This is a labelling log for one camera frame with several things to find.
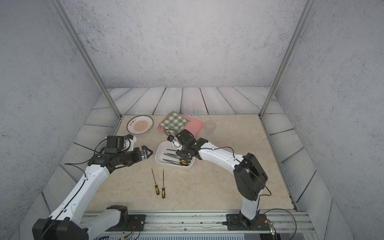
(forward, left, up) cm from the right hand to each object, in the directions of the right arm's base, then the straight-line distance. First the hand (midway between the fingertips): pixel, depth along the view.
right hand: (183, 147), depth 86 cm
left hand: (-7, +17, +5) cm, 19 cm away
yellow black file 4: (-1, -3, -11) cm, 11 cm away
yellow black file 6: (-3, +2, -12) cm, 13 cm away
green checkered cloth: (+29, +11, -11) cm, 33 cm away
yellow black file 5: (-2, -2, -12) cm, 12 cm away
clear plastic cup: (+25, -16, -11) cm, 31 cm away
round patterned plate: (+28, +36, -12) cm, 47 cm away
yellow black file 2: (-18, +11, -13) cm, 25 cm away
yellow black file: (-18, +15, -12) cm, 26 cm away
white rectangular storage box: (+2, +13, -12) cm, 17 cm away
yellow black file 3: (+7, +9, -13) cm, 17 cm away
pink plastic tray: (+29, -4, -13) cm, 32 cm away
